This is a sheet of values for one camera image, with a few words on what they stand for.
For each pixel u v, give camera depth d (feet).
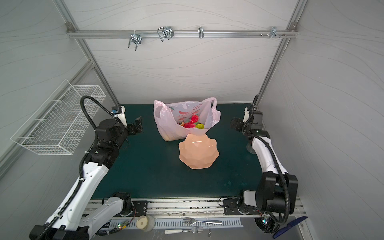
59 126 2.24
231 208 2.41
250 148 3.12
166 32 2.51
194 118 3.20
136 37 2.57
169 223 2.31
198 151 3.05
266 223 2.36
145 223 2.01
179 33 2.58
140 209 2.40
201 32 2.56
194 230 2.25
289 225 2.27
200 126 3.05
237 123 2.51
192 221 2.27
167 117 2.31
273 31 2.51
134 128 2.17
